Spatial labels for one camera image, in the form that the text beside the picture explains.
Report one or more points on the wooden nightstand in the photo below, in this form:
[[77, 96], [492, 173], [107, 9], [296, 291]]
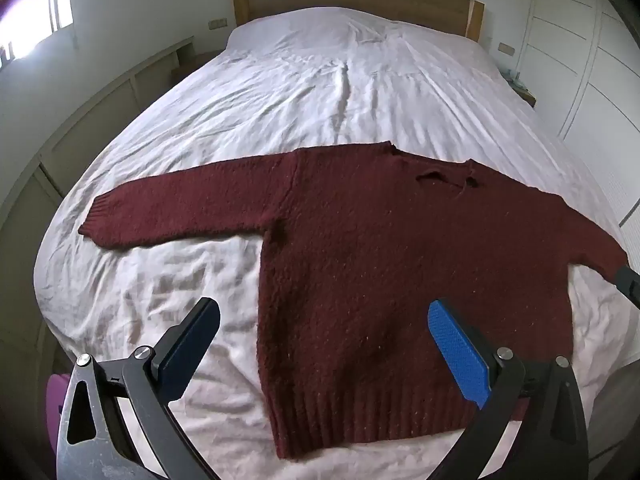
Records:
[[522, 92]]

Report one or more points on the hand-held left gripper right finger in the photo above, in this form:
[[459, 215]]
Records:
[[457, 350]]

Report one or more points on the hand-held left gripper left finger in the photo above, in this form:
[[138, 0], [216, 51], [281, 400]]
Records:
[[192, 340]]

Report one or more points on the maroon knitted sweater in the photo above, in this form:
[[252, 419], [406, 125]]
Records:
[[375, 260]]

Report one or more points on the bed with white sheet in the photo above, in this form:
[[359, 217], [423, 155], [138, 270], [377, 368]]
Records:
[[300, 100]]

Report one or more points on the wall outlet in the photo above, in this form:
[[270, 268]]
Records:
[[506, 49], [218, 23]]

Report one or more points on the white wardrobe doors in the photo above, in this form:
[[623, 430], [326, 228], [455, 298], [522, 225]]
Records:
[[590, 85]]

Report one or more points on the purple object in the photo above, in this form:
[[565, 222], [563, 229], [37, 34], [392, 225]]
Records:
[[54, 410]]

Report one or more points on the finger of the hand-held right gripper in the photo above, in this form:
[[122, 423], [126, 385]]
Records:
[[627, 282]]

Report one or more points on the bright window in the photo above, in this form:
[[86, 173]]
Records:
[[30, 30]]

